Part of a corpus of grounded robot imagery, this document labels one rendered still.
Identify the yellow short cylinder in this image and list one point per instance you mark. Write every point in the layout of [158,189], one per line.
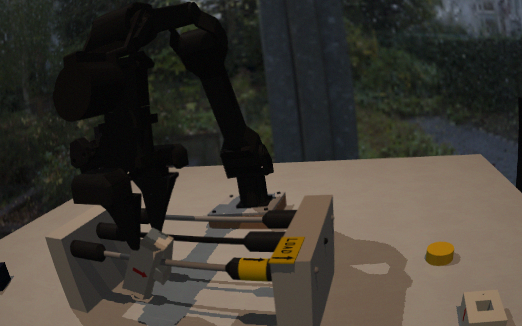
[439,254]

